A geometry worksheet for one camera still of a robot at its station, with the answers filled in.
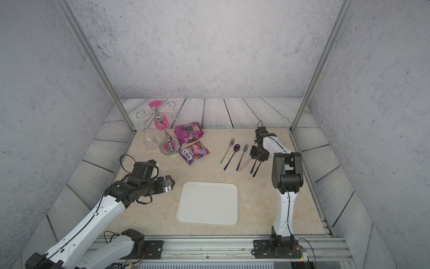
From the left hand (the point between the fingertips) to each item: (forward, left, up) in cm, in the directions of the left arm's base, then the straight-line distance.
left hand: (169, 184), depth 79 cm
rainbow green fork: (+35, -31, -13) cm, 48 cm away
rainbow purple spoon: (+31, -35, -14) cm, 49 cm away
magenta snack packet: (+41, -3, -8) cm, 41 cm away
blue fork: (+31, -40, -15) cm, 53 cm away
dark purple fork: (+17, -43, -14) cm, 49 cm away
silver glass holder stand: (+34, +8, -13) cm, 38 cm away
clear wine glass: (+25, +15, +2) cm, 29 cm away
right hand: (+22, -46, -10) cm, 52 cm away
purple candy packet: (+27, -7, -11) cm, 30 cm away
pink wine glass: (+32, +8, +11) cm, 35 cm away
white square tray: (-4, -17, -14) cm, 23 cm away
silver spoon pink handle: (+20, -39, -14) cm, 45 cm away
